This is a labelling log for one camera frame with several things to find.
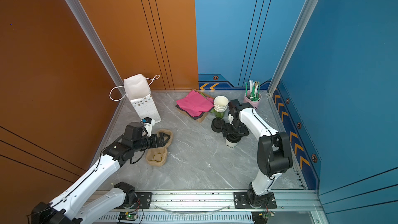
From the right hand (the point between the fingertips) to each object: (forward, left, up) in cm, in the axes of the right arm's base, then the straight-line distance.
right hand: (231, 135), depth 87 cm
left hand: (-4, +36, +7) cm, 37 cm away
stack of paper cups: (+16, +5, +7) cm, 19 cm away
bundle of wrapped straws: (+27, -16, +9) cm, 33 cm away
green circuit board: (-36, +51, -9) cm, 63 cm away
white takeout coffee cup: (-3, 0, -5) cm, 6 cm away
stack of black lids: (+10, +7, -3) cm, 13 cm away
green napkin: (+34, +15, -3) cm, 38 cm away
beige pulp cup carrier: (-10, +41, -5) cm, 43 cm away
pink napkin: (+26, +22, -2) cm, 34 cm away
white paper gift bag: (+29, +59, +11) cm, 66 cm away
